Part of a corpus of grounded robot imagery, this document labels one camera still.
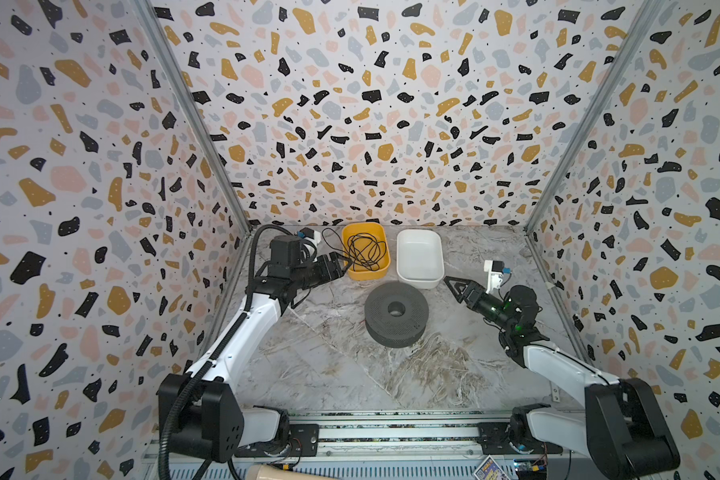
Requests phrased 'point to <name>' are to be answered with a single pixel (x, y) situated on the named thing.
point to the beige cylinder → (269, 472)
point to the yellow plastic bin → (379, 231)
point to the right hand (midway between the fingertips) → (447, 279)
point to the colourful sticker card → (490, 470)
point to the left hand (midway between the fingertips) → (343, 259)
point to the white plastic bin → (419, 258)
